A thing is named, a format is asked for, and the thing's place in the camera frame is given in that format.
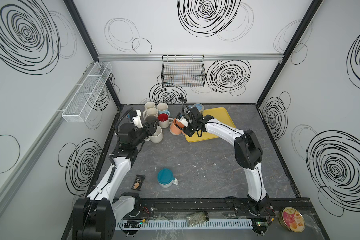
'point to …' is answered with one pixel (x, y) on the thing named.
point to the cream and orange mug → (176, 128)
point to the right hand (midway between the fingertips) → (183, 128)
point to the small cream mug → (164, 120)
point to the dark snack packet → (137, 182)
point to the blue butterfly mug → (200, 106)
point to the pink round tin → (292, 219)
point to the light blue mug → (162, 108)
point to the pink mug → (150, 111)
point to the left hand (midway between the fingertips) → (157, 120)
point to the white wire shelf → (78, 109)
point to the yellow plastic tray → (220, 114)
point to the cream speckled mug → (157, 136)
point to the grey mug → (151, 118)
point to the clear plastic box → (197, 218)
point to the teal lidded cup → (165, 178)
